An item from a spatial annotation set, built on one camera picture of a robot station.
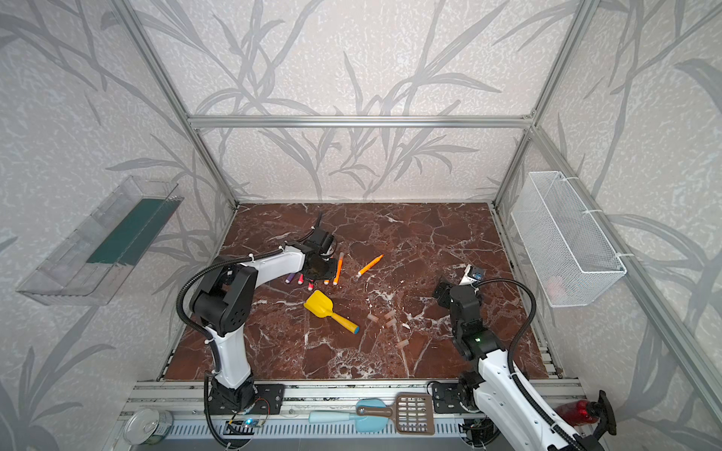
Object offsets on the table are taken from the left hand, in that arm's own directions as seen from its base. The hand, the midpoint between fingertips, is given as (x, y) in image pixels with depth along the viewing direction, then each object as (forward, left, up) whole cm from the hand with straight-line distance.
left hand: (336, 264), depth 99 cm
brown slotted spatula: (-44, -25, -1) cm, 50 cm away
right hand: (-9, -38, +12) cm, 41 cm away
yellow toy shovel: (-15, +3, -1) cm, 15 cm away
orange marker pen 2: (-4, -2, +3) cm, 5 cm away
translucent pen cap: (-18, -13, -2) cm, 22 cm away
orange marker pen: (-7, +3, 0) cm, 7 cm away
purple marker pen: (-20, +6, +28) cm, 35 cm away
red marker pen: (-8, +8, -1) cm, 12 cm away
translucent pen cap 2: (-17, -19, -1) cm, 26 cm away
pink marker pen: (-5, +12, -1) cm, 13 cm away
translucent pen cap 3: (-26, -23, -2) cm, 35 cm away
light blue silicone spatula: (-46, -13, -1) cm, 48 cm away
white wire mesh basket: (-19, -57, +34) cm, 69 cm away
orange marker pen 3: (+1, -11, -2) cm, 12 cm away
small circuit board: (-47, +19, -3) cm, 51 cm away
